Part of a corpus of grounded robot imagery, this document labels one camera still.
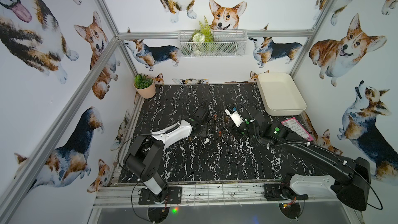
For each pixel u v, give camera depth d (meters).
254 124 0.54
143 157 0.45
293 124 0.98
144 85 1.03
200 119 0.72
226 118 0.65
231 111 0.63
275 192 0.74
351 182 0.39
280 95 1.09
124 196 0.75
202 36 0.82
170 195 0.74
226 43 0.92
